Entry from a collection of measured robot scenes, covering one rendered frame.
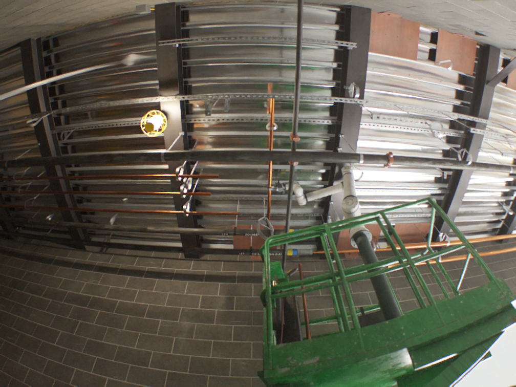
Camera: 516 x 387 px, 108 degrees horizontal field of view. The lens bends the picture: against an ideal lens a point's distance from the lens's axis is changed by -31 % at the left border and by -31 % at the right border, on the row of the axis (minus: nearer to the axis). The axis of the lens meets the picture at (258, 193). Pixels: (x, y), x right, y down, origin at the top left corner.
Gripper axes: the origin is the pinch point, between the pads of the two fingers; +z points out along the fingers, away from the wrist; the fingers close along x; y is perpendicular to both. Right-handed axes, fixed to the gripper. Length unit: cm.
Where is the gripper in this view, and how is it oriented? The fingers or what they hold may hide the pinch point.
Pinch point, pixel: (269, 188)
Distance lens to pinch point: 298.8
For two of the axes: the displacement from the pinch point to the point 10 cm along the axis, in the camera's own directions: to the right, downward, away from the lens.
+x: 2.6, 5.0, -8.3
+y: 0.1, -8.6, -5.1
